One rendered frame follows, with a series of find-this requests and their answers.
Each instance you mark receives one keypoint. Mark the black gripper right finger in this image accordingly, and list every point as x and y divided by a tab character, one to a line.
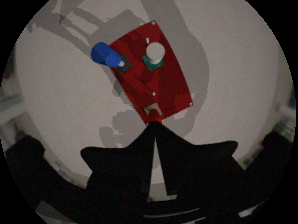
178	157

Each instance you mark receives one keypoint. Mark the red circuit board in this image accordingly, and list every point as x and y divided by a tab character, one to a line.
148	71

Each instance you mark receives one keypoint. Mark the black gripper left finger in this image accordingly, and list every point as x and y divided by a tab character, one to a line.
134	160

